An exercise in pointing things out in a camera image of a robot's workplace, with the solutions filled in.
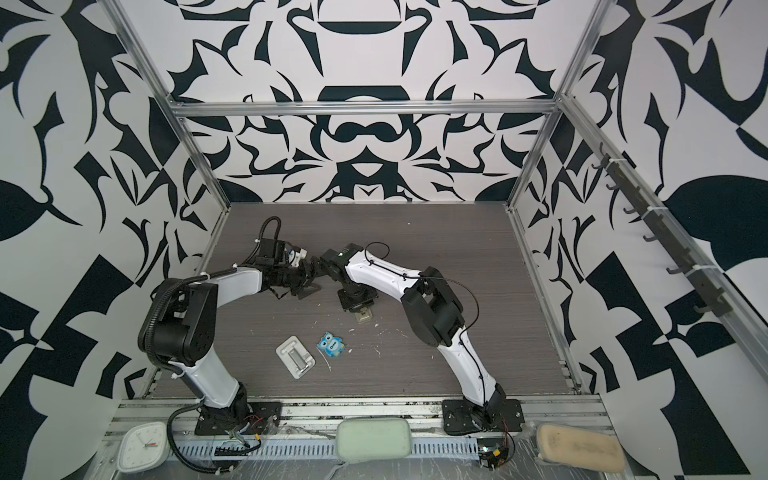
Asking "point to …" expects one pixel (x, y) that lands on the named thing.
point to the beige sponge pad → (574, 446)
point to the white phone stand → (298, 360)
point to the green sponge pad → (373, 439)
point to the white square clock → (143, 447)
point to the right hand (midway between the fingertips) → (360, 307)
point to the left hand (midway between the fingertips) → (329, 272)
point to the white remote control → (364, 315)
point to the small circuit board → (493, 451)
